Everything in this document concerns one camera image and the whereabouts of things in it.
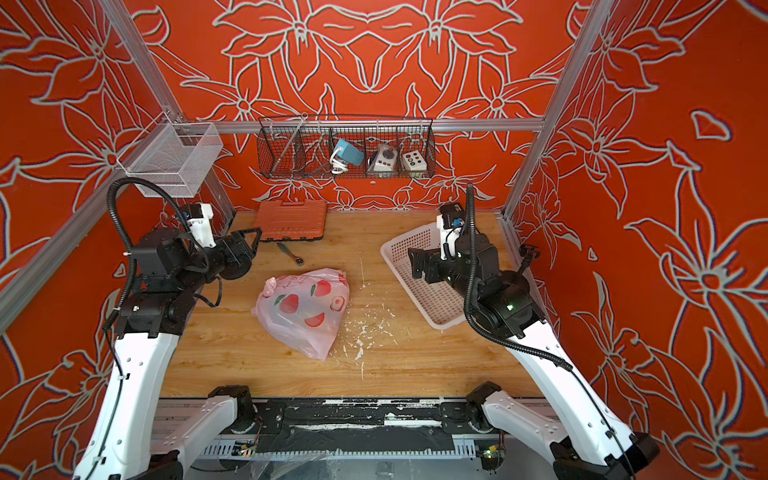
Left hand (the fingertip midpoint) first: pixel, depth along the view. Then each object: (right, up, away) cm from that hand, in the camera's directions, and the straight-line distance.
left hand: (249, 231), depth 66 cm
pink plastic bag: (+10, -21, +12) cm, 26 cm away
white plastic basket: (+47, -20, +16) cm, 53 cm away
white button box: (+41, +24, +29) cm, 56 cm away
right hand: (+39, -4, 0) cm, 39 cm away
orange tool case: (-5, +6, +48) cm, 49 cm away
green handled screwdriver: (+1, -10, +38) cm, 39 cm away
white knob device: (+31, +22, +25) cm, 45 cm away
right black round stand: (+72, -6, +16) cm, 74 cm away
